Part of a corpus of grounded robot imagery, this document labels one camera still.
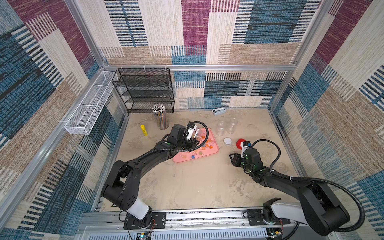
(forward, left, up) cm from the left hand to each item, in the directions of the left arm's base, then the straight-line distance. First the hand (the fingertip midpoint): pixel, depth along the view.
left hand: (196, 139), depth 88 cm
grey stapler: (+33, -18, -10) cm, 39 cm away
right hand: (-6, -23, -10) cm, 26 cm away
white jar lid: (+7, -21, -13) cm, 26 cm away
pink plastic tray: (-4, +8, -12) cm, 15 cm away
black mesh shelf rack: (+41, +35, +5) cm, 54 cm away
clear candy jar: (+13, -17, -7) cm, 22 cm away
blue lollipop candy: (-4, +2, -12) cm, 13 cm away
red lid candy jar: (+15, -24, -6) cm, 29 cm away
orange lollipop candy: (+3, -10, -13) cm, 16 cm away
